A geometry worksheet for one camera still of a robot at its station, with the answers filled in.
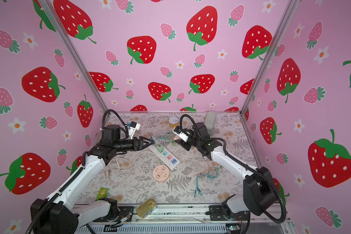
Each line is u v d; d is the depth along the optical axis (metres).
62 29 0.76
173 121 1.07
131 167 0.90
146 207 0.73
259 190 0.42
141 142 0.65
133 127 0.70
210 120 1.14
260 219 0.73
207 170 0.90
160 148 0.92
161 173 0.86
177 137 0.80
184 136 0.71
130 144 0.66
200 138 0.63
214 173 0.87
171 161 0.90
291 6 0.69
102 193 0.80
